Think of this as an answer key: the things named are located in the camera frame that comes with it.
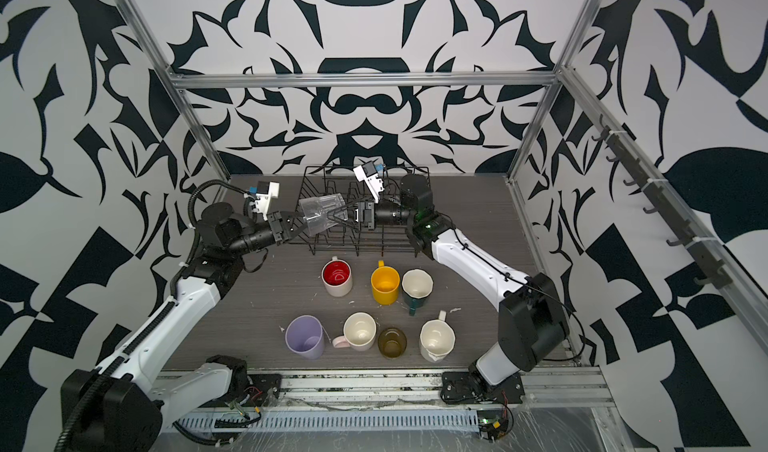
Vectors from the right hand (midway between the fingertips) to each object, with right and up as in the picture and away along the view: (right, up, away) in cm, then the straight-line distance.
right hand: (334, 217), depth 66 cm
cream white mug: (+25, -33, +15) cm, 44 cm away
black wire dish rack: (+12, -8, +35) cm, 38 cm away
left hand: (-4, +1, +2) cm, 4 cm away
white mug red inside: (-4, -19, +27) cm, 33 cm away
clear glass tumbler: (-2, +1, -2) cm, 3 cm away
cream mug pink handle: (+4, -32, +17) cm, 36 cm away
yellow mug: (+11, -20, +24) cm, 33 cm away
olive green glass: (+13, -34, +16) cm, 40 cm away
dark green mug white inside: (+20, -20, +20) cm, 35 cm away
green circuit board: (+36, -49, +5) cm, 61 cm away
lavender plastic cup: (-10, -32, +14) cm, 36 cm away
